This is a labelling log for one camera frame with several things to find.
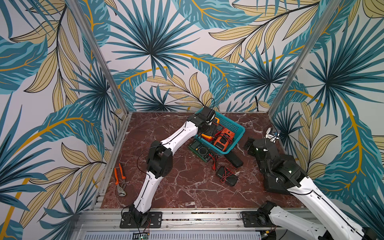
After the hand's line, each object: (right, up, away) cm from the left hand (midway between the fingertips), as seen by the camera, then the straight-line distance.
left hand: (210, 131), depth 92 cm
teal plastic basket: (+12, +6, +14) cm, 20 cm away
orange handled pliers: (-52, -29, -6) cm, 60 cm away
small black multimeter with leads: (+8, -25, -8) cm, 27 cm away
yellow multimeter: (-4, +1, -12) cm, 12 cm away
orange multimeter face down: (+8, -6, +1) cm, 10 cm away
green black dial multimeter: (-5, -13, +4) cm, 14 cm away
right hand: (+19, -5, -22) cm, 29 cm away
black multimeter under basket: (+14, -17, -1) cm, 23 cm away
